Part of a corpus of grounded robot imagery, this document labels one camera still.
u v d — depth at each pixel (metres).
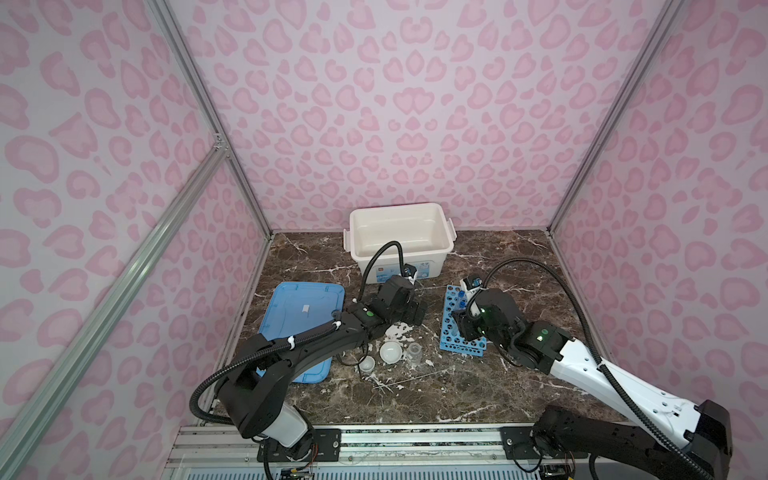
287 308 0.98
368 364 0.85
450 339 0.86
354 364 0.77
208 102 0.84
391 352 0.88
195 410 0.41
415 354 0.83
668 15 0.69
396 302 0.65
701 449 0.38
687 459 0.37
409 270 0.73
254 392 0.42
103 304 0.55
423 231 1.10
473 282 0.66
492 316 0.56
